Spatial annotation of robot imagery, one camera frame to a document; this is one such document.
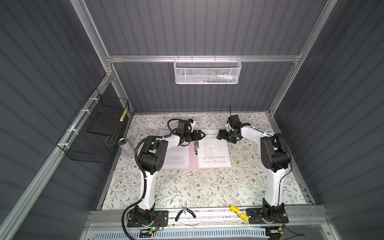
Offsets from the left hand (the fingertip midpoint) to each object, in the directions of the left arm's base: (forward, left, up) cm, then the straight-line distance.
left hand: (202, 135), depth 101 cm
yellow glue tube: (-48, -15, -3) cm, 50 cm away
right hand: (-2, -15, -2) cm, 15 cm away
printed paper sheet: (-13, +17, -5) cm, 22 cm away
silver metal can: (-10, +47, +9) cm, 49 cm away
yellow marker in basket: (0, +44, +23) cm, 50 cm away
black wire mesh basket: (-14, +57, +22) cm, 63 cm away
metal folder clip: (-7, +4, -3) cm, 9 cm away
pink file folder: (-17, +7, -5) cm, 19 cm away
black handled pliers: (-43, +13, -6) cm, 46 cm away
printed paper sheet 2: (-11, -7, -5) cm, 14 cm away
